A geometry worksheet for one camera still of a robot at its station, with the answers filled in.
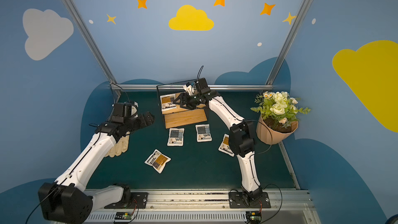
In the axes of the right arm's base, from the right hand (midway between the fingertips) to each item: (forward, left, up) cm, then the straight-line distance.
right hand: (178, 103), depth 86 cm
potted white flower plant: (-10, -51, +6) cm, 53 cm away
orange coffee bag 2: (-26, +10, -21) cm, 35 cm away
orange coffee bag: (+4, +8, -5) cm, 10 cm away
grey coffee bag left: (-10, +2, -21) cm, 24 cm away
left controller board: (-52, +20, -23) cm, 60 cm away
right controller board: (-48, -41, -25) cm, 68 cm away
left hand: (-10, +15, -1) cm, 18 cm away
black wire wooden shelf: (+6, +2, -22) cm, 23 cm away
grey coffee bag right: (-6, -15, -22) cm, 27 cm away
